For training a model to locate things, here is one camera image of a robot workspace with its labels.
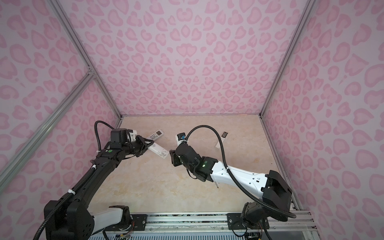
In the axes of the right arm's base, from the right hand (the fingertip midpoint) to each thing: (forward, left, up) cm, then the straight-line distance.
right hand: (173, 150), depth 75 cm
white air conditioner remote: (+24, +19, -21) cm, 37 cm away
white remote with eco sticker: (+2, +8, -3) cm, 9 cm away
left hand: (+7, +11, -1) cm, 13 cm away
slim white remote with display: (+23, -29, -20) cm, 42 cm away
